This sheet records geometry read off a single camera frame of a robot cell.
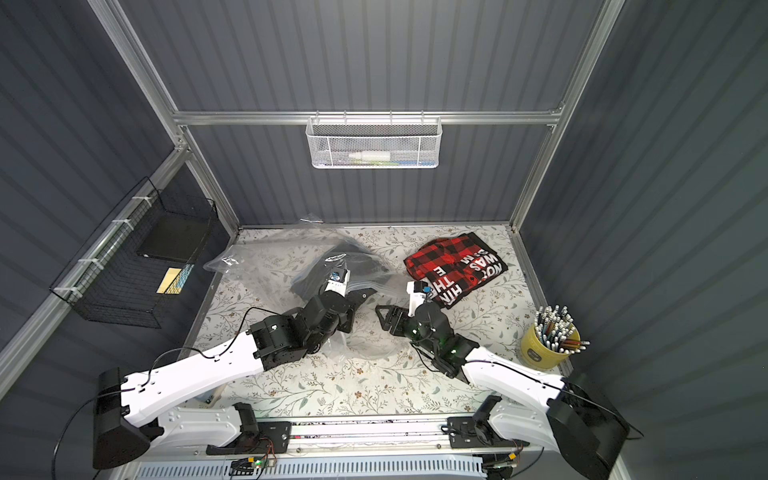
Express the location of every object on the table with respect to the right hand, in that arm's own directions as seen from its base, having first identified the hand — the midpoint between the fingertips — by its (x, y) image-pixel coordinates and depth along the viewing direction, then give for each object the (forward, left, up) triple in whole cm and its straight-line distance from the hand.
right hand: (382, 313), depth 77 cm
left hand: (0, +7, +6) cm, 10 cm away
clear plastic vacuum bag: (+28, +33, -16) cm, 46 cm away
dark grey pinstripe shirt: (+17, +6, -4) cm, 19 cm away
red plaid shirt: (+23, -22, -10) cm, 33 cm away
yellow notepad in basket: (-2, +46, +17) cm, 49 cm away
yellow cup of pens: (-6, -42, +1) cm, 42 cm away
